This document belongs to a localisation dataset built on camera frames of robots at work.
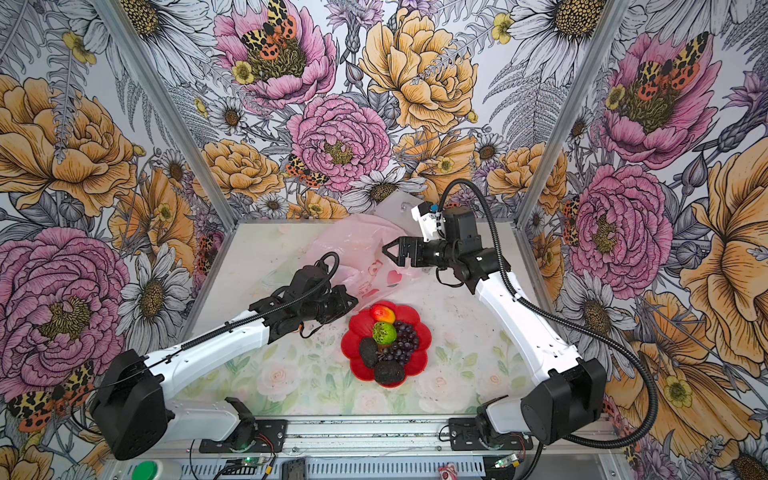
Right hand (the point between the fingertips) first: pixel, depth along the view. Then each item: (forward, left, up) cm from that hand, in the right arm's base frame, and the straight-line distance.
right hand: (398, 259), depth 74 cm
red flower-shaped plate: (-15, -5, -27) cm, 31 cm away
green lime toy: (-9, +4, -22) cm, 24 cm away
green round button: (-39, +54, -20) cm, 69 cm away
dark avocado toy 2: (-20, +3, -21) cm, 29 cm away
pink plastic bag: (+15, +14, -14) cm, 25 cm away
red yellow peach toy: (-2, +5, -23) cm, 23 cm away
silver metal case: (+35, -2, -15) cm, 38 cm away
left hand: (-5, +11, -14) cm, 19 cm away
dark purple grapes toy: (-10, -2, -25) cm, 27 cm away
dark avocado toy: (-13, +9, -24) cm, 29 cm away
